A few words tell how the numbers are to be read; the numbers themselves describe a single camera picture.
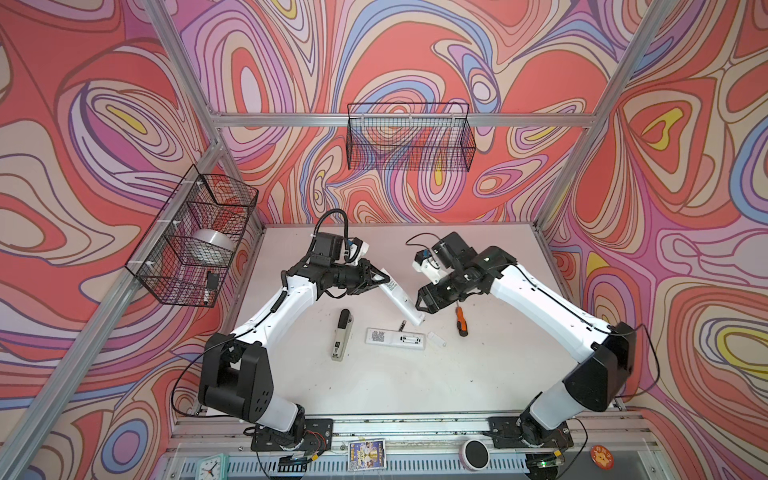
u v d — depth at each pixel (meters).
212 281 0.73
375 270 0.77
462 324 0.90
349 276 0.72
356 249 0.73
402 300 0.78
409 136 0.96
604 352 0.42
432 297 0.66
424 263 0.70
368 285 0.72
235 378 0.42
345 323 0.88
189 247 0.70
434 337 0.90
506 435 0.73
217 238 0.74
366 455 0.69
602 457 0.70
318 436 0.72
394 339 0.88
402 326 0.93
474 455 0.67
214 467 0.68
